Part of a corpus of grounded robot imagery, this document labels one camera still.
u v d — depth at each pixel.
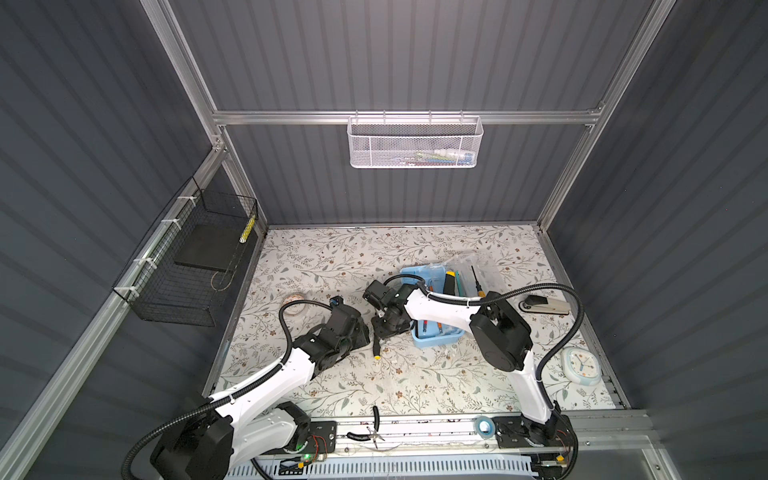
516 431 0.72
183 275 0.72
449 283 0.94
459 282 0.93
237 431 0.43
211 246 0.74
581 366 0.82
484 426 0.75
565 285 1.08
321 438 0.73
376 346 0.88
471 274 0.92
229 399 0.44
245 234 0.81
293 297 0.99
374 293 0.75
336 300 0.77
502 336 0.55
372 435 0.74
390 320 0.78
